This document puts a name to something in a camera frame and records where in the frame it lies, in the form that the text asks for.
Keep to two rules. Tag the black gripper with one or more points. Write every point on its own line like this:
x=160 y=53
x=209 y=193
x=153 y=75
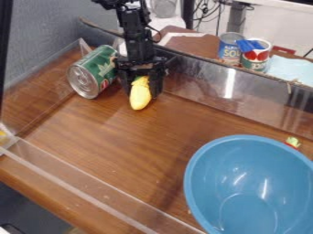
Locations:
x=153 y=67

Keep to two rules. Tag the yellow green toy corn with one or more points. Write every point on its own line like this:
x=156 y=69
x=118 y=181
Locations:
x=140 y=94

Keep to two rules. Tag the green label tin can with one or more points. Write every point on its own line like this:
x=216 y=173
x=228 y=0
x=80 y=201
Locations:
x=93 y=73

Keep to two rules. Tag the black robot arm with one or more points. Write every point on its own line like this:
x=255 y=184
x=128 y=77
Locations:
x=134 y=21

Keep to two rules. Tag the small red toy strawberry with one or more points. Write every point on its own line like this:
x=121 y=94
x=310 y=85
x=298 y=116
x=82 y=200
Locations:
x=292 y=141

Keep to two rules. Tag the large blue plastic bowl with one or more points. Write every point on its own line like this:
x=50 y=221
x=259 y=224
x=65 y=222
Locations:
x=248 y=185

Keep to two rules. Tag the blue soup can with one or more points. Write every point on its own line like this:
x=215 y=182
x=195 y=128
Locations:
x=229 y=51

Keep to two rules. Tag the blue plastic piece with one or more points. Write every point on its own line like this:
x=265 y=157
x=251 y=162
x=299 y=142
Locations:
x=248 y=45

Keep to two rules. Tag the grey partition panel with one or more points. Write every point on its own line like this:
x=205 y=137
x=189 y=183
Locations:
x=46 y=26

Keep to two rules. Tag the red tomato label can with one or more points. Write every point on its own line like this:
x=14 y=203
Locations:
x=256 y=59

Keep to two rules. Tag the grey metal desk leg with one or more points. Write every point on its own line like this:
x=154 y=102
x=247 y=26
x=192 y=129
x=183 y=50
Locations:
x=237 y=17

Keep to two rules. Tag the clear acrylic back barrier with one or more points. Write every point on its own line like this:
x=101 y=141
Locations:
x=271 y=101

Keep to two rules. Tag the clear acrylic barrier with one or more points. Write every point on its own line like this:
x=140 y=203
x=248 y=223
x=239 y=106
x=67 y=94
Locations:
x=106 y=197
x=271 y=101

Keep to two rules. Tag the light blue cloth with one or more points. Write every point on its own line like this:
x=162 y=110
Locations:
x=292 y=69

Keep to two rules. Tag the clear acrylic front barrier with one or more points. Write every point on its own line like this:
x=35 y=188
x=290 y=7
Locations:
x=106 y=197

